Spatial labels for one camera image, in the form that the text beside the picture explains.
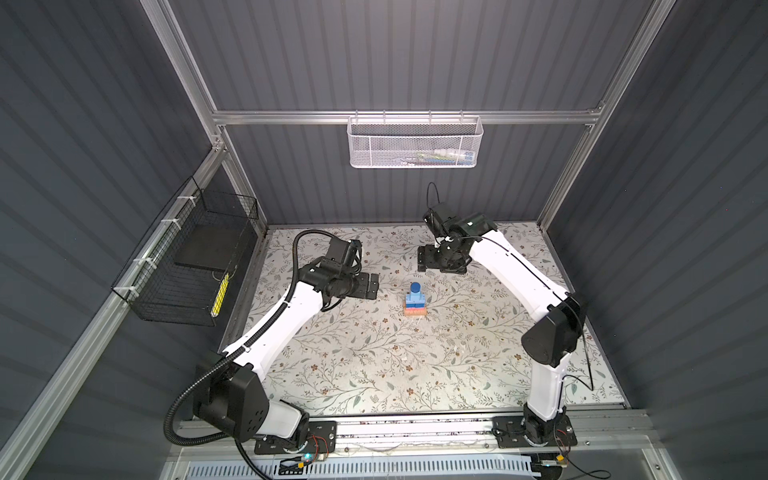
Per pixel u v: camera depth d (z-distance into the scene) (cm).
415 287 87
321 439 72
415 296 88
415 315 96
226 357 42
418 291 87
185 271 72
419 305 94
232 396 41
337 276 59
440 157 91
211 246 76
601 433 76
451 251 68
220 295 68
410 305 94
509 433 73
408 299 91
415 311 95
